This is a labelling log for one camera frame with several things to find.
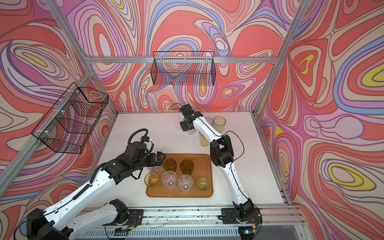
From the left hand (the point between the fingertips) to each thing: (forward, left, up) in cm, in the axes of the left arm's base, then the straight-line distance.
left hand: (161, 154), depth 78 cm
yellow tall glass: (+22, -25, -21) cm, 39 cm away
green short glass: (-10, -22, -16) cm, 29 cm away
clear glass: (+27, -16, -15) cm, 35 cm away
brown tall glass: (-2, -13, -11) cm, 17 cm away
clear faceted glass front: (-8, -3, -15) cm, 18 cm away
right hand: (+26, -13, -11) cm, 31 cm away
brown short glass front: (0, -4, -11) cm, 12 cm away
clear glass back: (-9, -12, -16) cm, 22 cm away
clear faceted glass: (-1, +5, -16) cm, 17 cm away
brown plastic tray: (+1, -23, -19) cm, 30 cm away
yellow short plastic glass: (-7, +7, -15) cm, 18 cm away
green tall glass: (+24, -34, -3) cm, 42 cm away
